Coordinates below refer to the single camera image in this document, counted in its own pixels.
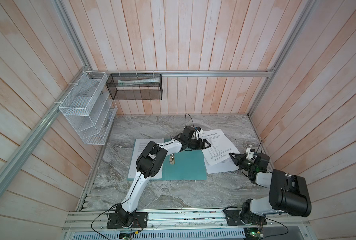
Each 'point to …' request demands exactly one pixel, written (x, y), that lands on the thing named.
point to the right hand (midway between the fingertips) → (229, 153)
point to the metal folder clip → (172, 158)
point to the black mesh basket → (135, 86)
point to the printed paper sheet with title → (220, 146)
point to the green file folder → (186, 165)
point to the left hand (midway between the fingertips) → (207, 147)
